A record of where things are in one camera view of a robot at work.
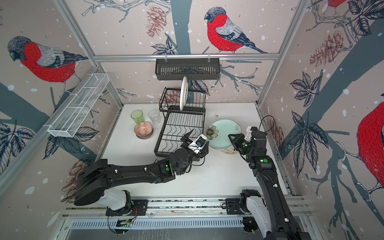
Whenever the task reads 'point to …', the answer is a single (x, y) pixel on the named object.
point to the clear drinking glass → (154, 115)
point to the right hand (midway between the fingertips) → (227, 136)
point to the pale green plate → (217, 132)
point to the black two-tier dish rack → (178, 123)
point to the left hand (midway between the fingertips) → (199, 136)
